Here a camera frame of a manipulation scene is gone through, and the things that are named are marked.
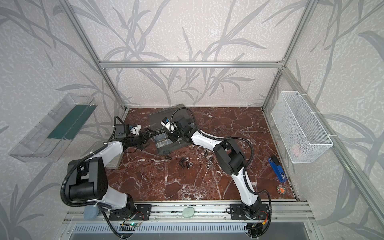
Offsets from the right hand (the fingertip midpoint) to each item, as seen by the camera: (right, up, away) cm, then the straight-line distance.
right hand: (168, 127), depth 93 cm
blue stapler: (+65, -23, -9) cm, 70 cm away
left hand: (-7, -3, -3) cm, 8 cm away
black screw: (+9, -21, -4) cm, 23 cm away
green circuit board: (-11, -46, -23) cm, 52 cm away
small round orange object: (+65, -34, -13) cm, 74 cm away
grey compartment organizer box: (-4, -11, +6) cm, 13 cm away
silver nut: (+25, -24, -4) cm, 35 cm away
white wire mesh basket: (+63, 0, -31) cm, 70 cm away
